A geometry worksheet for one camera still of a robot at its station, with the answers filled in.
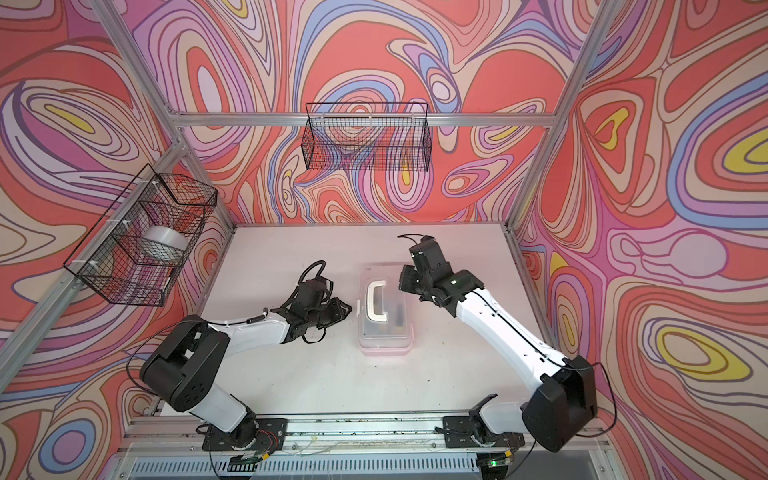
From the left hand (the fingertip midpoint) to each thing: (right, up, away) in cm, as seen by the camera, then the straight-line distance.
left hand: (355, 309), depth 91 cm
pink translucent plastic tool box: (+9, +1, -9) cm, 12 cm away
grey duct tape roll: (-44, +20, -20) cm, 52 cm away
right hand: (+15, +9, -11) cm, 20 cm away
